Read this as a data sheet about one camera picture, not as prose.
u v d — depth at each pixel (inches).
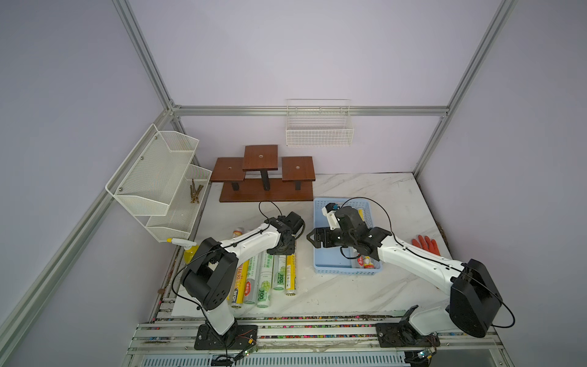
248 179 42.2
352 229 24.6
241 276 32.9
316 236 28.7
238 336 28.8
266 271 33.1
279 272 32.9
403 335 25.6
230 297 31.4
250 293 31.0
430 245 37.4
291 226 28.2
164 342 28.8
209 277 18.0
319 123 38.7
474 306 16.3
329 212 29.2
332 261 35.6
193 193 37.7
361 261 33.9
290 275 33.0
